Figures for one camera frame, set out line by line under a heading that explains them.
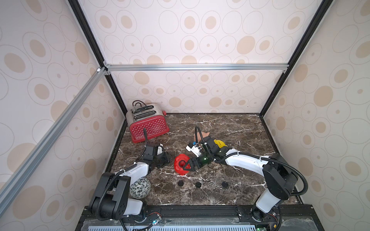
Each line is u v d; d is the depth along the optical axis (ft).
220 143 2.99
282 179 1.49
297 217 2.40
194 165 2.36
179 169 2.66
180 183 2.80
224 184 2.73
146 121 3.03
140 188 2.67
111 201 1.38
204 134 3.21
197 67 3.03
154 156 2.40
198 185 2.74
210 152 2.20
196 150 2.54
